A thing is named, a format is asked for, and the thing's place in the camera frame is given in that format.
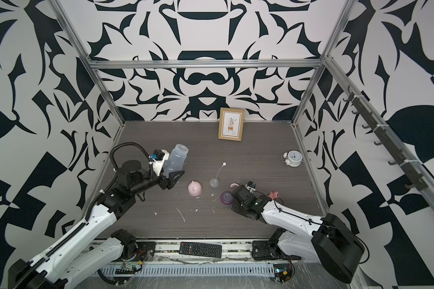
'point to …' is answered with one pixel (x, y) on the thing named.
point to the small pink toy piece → (273, 195)
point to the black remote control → (200, 249)
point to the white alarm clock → (293, 158)
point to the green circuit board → (281, 272)
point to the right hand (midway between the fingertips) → (233, 204)
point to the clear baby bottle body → (175, 161)
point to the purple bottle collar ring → (226, 197)
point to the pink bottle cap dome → (194, 188)
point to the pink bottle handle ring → (234, 183)
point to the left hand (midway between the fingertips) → (175, 162)
